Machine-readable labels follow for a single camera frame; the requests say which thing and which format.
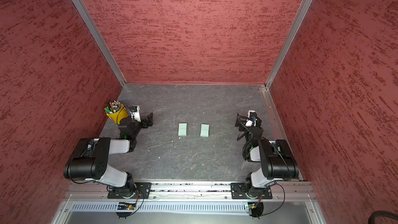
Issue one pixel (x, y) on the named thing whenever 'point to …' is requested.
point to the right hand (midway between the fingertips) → (245, 115)
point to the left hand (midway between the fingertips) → (145, 115)
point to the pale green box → (182, 127)
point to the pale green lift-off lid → (204, 130)
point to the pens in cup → (113, 107)
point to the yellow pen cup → (117, 116)
